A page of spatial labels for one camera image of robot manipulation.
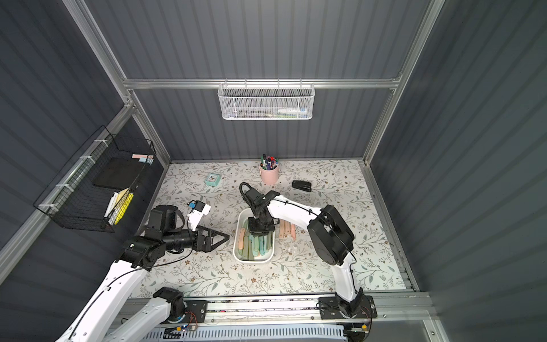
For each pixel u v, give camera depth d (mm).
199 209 636
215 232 643
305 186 1096
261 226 769
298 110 882
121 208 629
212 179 1088
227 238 657
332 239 509
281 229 937
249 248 867
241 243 867
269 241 881
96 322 403
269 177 1077
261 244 887
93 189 720
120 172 769
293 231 936
